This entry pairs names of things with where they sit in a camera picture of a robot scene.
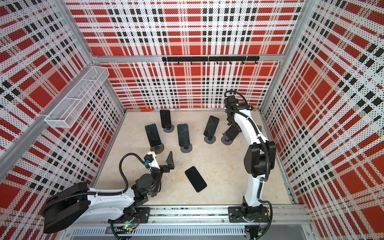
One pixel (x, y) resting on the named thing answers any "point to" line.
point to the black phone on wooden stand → (153, 135)
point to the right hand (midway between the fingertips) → (238, 123)
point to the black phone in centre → (183, 135)
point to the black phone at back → (165, 118)
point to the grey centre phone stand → (186, 149)
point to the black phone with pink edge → (212, 123)
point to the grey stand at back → (169, 129)
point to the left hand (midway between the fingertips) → (165, 154)
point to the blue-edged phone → (231, 132)
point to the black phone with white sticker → (195, 179)
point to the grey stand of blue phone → (225, 140)
